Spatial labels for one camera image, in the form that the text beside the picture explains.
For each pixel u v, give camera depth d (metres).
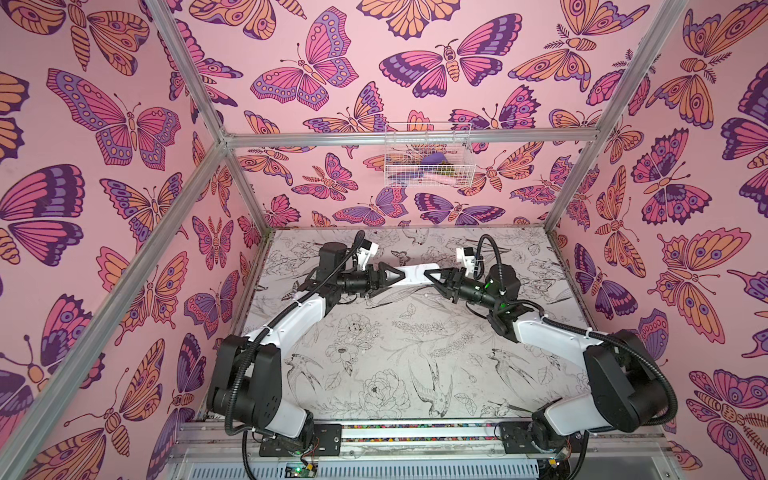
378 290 0.71
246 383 0.43
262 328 0.48
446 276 0.75
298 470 0.73
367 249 0.78
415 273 0.78
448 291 0.72
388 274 0.77
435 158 0.96
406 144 0.97
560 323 0.54
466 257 0.77
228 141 0.92
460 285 0.71
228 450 0.73
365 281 0.73
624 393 0.43
